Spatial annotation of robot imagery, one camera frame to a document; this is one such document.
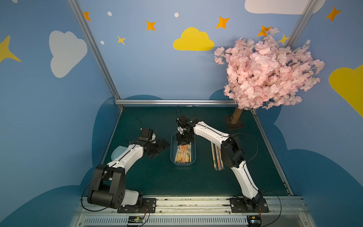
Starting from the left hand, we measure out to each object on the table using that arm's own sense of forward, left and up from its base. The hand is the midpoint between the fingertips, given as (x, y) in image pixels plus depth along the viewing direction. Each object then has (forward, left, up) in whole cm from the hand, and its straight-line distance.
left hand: (164, 146), depth 89 cm
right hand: (+4, -10, -2) cm, 11 cm away
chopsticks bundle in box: (-2, -12, -6) cm, 14 cm away
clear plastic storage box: (+3, -6, -6) cm, 9 cm away
